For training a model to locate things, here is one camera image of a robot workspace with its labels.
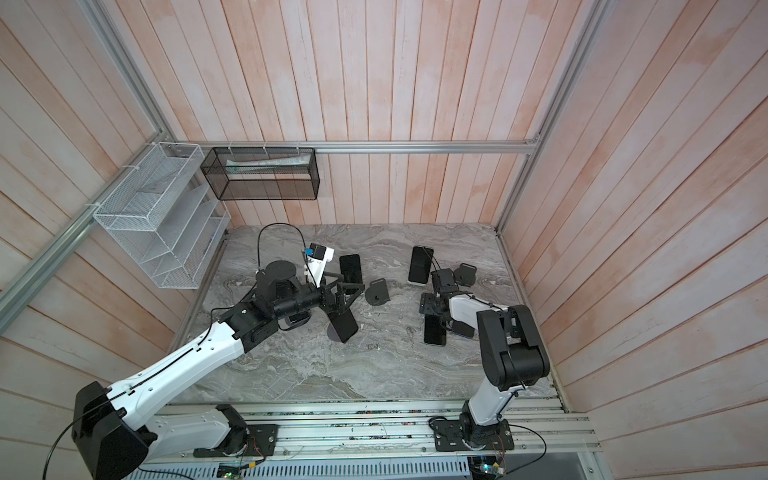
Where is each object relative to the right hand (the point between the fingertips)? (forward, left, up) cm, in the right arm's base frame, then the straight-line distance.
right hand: (435, 303), depth 99 cm
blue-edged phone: (-10, -7, +2) cm, 13 cm away
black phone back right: (+17, +4, -1) cm, 18 cm away
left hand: (-13, +24, +28) cm, 39 cm away
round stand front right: (+8, -10, +5) cm, 14 cm away
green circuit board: (-45, -9, 0) cm, 46 cm away
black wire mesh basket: (+37, +62, +26) cm, 76 cm away
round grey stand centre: (+1, +20, +4) cm, 20 cm away
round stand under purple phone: (-12, +34, -1) cm, 36 cm away
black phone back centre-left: (+4, +28, +15) cm, 32 cm away
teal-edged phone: (-8, +1, -2) cm, 9 cm away
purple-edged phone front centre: (-10, +30, +4) cm, 32 cm away
